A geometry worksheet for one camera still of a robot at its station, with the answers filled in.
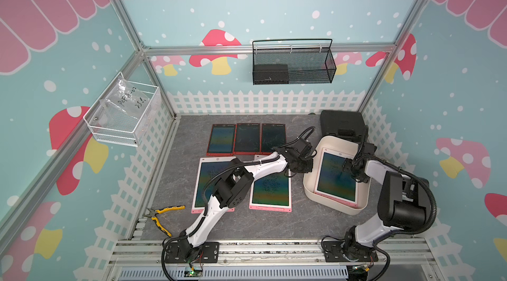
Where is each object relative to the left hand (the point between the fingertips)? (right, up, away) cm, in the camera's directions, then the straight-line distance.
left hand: (310, 170), depth 92 cm
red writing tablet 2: (-17, +17, +18) cm, 30 cm away
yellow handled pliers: (-70, -17, -9) cm, 72 cm away
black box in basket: (-20, +45, -3) cm, 49 cm away
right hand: (+21, 0, +3) cm, 21 cm away
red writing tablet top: (-45, +14, +17) cm, 50 cm away
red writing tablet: (-31, +14, +17) cm, 38 cm away
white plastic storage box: (+19, +12, +9) cm, 24 cm away
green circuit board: (-48, -34, -21) cm, 62 cm away
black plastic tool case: (+24, +22, +17) cm, 37 cm away
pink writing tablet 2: (-18, -10, -3) cm, 21 cm away
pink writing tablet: (+12, -7, +5) cm, 14 cm away
